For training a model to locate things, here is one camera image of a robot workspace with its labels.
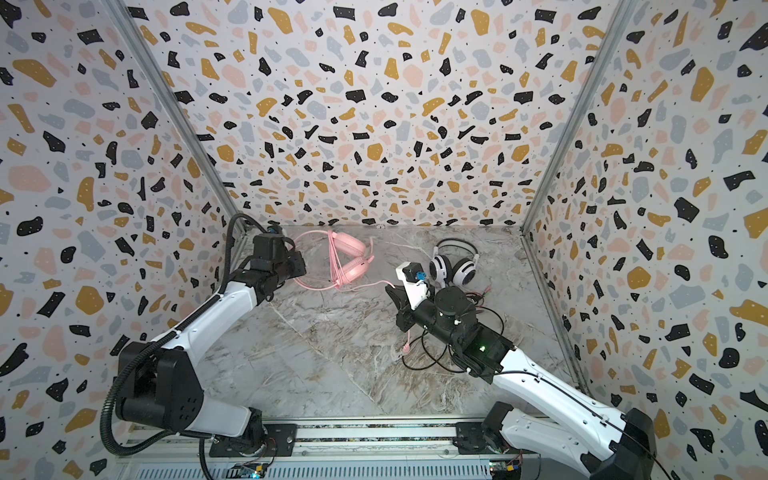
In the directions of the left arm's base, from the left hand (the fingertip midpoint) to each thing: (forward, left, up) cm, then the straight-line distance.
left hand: (298, 253), depth 86 cm
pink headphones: (-3, -15, +2) cm, 16 cm away
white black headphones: (+6, -48, -11) cm, 49 cm away
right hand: (-19, -26, +12) cm, 34 cm away
